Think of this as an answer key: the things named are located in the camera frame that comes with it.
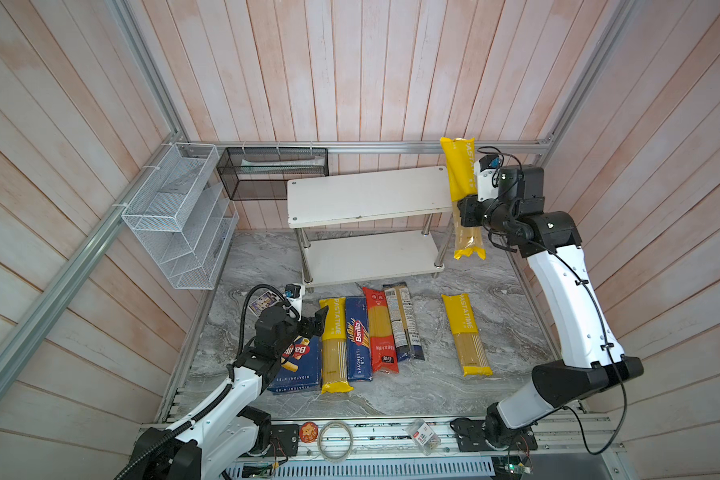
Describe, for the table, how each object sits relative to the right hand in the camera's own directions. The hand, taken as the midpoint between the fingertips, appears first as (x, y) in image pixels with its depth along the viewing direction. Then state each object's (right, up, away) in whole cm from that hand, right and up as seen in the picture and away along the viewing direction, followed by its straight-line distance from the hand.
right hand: (462, 200), depth 70 cm
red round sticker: (-38, -58, +4) cm, 70 cm away
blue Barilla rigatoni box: (-41, -44, +9) cm, 61 cm away
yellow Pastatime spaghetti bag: (-32, -40, +16) cm, 54 cm away
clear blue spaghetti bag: (-10, -34, +22) cm, 42 cm away
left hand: (-38, -28, +13) cm, 49 cm away
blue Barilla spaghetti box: (-25, -40, +16) cm, 50 cm away
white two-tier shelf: (-18, 0, +57) cm, 60 cm away
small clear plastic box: (-8, -58, +2) cm, 59 cm away
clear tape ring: (-27, -61, +1) cm, 66 cm away
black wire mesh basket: (-58, +16, +31) cm, 67 cm away
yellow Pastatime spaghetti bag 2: (+9, -36, +22) cm, 43 cm away
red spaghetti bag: (-17, -38, +19) cm, 46 cm away
